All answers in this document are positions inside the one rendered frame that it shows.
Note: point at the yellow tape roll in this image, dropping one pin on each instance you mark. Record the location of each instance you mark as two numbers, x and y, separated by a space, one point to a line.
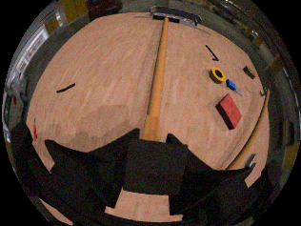
216 75

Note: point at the red flat block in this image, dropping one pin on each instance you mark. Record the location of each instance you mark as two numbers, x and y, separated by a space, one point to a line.
229 111

